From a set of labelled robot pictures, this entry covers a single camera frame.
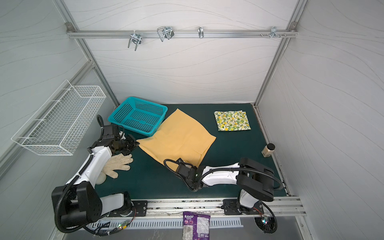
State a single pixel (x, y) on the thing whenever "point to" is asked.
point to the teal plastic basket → (139, 116)
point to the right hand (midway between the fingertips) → (189, 171)
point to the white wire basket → (59, 126)
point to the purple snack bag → (195, 227)
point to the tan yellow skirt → (179, 137)
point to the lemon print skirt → (232, 120)
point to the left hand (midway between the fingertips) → (142, 139)
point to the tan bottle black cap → (268, 150)
